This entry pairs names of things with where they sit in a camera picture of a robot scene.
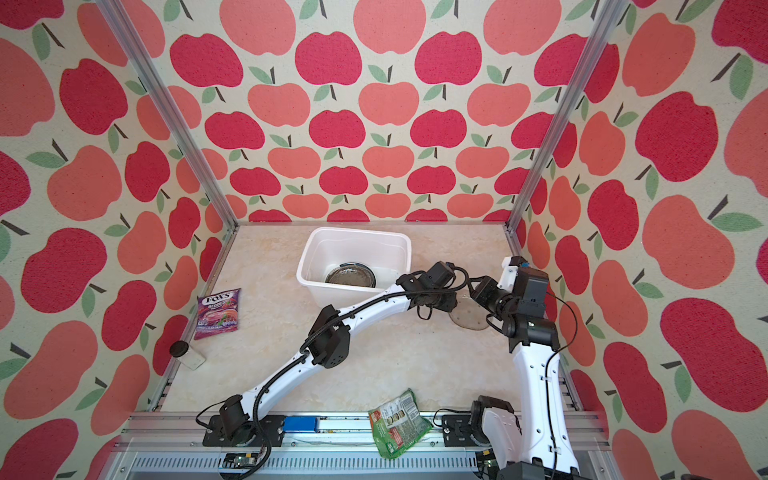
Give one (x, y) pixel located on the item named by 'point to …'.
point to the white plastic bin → (386, 254)
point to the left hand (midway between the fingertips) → (461, 308)
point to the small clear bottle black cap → (181, 350)
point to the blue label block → (300, 424)
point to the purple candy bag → (217, 313)
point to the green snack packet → (397, 425)
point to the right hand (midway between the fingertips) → (480, 282)
